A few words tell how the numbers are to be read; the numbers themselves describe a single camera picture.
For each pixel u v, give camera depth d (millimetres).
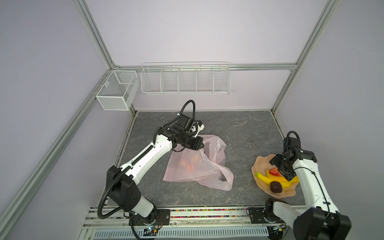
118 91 968
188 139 656
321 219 383
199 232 1577
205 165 719
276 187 771
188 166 887
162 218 729
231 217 752
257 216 738
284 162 618
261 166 890
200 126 724
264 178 828
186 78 983
